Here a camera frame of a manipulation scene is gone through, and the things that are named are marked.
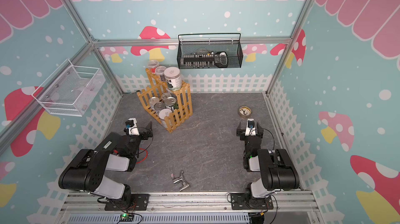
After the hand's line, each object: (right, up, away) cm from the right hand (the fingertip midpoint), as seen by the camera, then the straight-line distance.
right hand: (249, 122), depth 89 cm
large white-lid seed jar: (-42, +23, -11) cm, 49 cm away
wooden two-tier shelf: (-39, +8, +6) cm, 41 cm away
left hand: (-60, -1, 0) cm, 60 cm away
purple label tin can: (-48, +12, +8) cm, 50 cm away
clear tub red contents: (-56, +33, 0) cm, 65 cm away
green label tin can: (-62, +13, +17) cm, 65 cm away
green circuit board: (-63, -43, -16) cm, 78 cm away
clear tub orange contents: (-51, +29, -4) cm, 59 cm away
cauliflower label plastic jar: (-51, +5, +6) cm, 52 cm away
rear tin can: (-54, +17, +20) cm, 60 cm away
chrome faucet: (-38, -28, -10) cm, 48 cm away
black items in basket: (-17, +37, +1) cm, 40 cm away
